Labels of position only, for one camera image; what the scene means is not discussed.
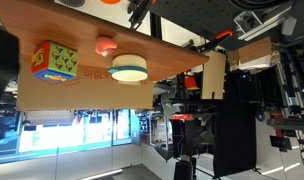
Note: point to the silver metal tripod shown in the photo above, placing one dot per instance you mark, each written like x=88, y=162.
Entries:
x=303, y=156

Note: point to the pink plush toy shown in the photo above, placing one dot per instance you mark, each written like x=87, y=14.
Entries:
x=104, y=45

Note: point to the small black monitor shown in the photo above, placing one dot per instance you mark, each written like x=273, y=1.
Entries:
x=280, y=143

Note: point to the large glass window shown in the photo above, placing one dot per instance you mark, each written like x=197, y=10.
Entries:
x=75, y=133

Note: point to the red label bar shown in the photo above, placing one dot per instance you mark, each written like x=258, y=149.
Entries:
x=182, y=117

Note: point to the colourful patterned cube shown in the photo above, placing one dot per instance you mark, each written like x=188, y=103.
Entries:
x=55, y=61

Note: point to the black blurry foreground object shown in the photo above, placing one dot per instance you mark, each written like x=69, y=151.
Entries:
x=3, y=63

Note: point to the black round mesh object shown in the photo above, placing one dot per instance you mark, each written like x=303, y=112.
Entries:
x=72, y=2

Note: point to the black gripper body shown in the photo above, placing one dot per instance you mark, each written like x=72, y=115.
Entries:
x=184, y=173

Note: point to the black perforated breadboard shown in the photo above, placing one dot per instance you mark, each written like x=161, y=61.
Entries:
x=198, y=13

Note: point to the brown cardboard sheet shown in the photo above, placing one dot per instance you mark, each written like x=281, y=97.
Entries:
x=92, y=96

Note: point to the cream bowl teal rim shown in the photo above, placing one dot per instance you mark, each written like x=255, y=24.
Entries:
x=128, y=66

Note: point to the orange black bar clamp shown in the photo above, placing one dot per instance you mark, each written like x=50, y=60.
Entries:
x=138, y=13
x=222, y=34

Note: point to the brown cardboard box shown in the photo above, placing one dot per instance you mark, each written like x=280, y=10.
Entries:
x=255, y=50

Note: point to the orange round object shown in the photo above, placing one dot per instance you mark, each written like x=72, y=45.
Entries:
x=109, y=1

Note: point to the light wood panel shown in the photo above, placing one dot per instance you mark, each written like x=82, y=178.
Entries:
x=213, y=75

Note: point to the small red object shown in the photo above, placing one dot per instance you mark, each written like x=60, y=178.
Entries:
x=191, y=83

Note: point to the white block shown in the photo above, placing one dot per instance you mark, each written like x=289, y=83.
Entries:
x=255, y=63

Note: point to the black equipment rack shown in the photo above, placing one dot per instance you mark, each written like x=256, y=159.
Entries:
x=192, y=136

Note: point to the aluminium extrusion rail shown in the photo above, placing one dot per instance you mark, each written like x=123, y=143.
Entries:
x=255, y=23

